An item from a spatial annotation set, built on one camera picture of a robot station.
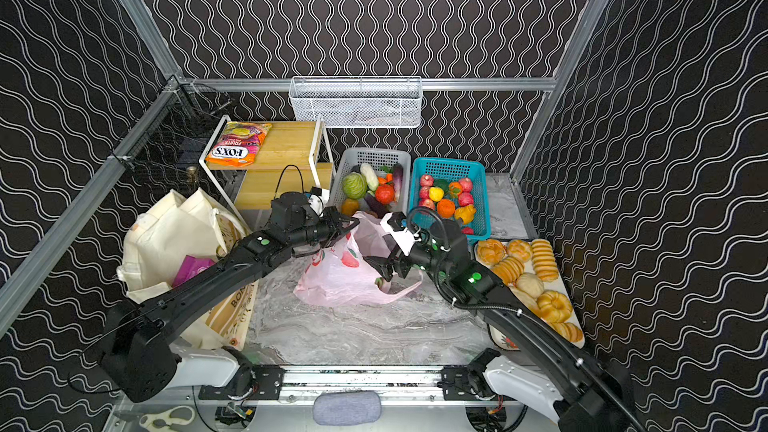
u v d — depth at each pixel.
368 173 1.11
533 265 0.94
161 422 0.69
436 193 1.06
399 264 0.61
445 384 0.73
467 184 1.13
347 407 0.69
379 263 0.61
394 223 0.57
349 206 1.05
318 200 0.69
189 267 0.80
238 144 0.78
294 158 0.80
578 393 0.39
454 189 1.09
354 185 1.03
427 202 1.06
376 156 1.17
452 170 1.13
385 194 1.05
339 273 0.74
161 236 0.76
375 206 1.06
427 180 1.13
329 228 0.68
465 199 1.06
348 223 0.74
